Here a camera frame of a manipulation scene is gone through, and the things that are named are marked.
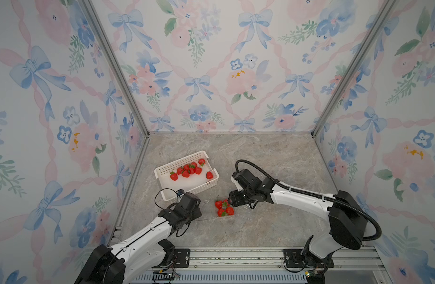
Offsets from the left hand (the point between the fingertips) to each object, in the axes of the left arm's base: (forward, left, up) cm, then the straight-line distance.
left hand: (199, 209), depth 86 cm
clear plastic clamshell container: (0, -12, 0) cm, 12 cm away
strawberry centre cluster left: (+19, +9, +1) cm, 21 cm away
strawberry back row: (+21, +13, +1) cm, 25 cm away
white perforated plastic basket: (+20, +5, -1) cm, 21 cm away
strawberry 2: (+21, +2, +2) cm, 21 cm away
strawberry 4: (+2, -13, +2) cm, 13 cm away
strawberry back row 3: (+25, +5, +2) cm, 25 cm away
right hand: (+2, -16, +6) cm, 18 cm away
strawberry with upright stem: (+18, +15, +1) cm, 24 cm away
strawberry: (-2, -15, +2) cm, 15 cm away
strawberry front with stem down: (-2, -11, +2) cm, 11 cm away
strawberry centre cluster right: (+21, +6, +2) cm, 22 cm away
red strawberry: (+2, -10, +1) cm, 10 cm away
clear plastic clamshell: (+1, -30, -1) cm, 30 cm away
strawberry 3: (+27, +1, +2) cm, 27 cm away
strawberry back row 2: (+24, +9, +1) cm, 25 cm away
